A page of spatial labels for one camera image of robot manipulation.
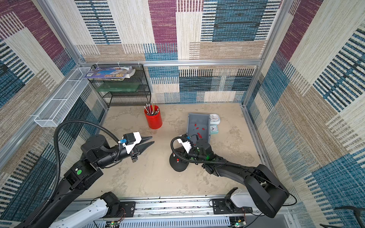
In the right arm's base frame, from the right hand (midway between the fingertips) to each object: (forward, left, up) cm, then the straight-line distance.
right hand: (176, 152), depth 80 cm
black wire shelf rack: (+52, +31, -7) cm, 61 cm away
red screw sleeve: (-4, -1, 0) cm, 5 cm away
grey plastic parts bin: (+28, -16, -12) cm, 35 cm away
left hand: (-6, +8, +24) cm, 26 cm away
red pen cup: (+25, +16, +1) cm, 30 cm away
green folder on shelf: (+40, +38, +15) cm, 57 cm away
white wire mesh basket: (+13, +59, +22) cm, 64 cm away
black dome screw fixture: (-5, 0, -3) cm, 6 cm away
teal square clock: (+22, -25, -11) cm, 36 cm away
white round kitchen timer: (+31, -27, -10) cm, 42 cm away
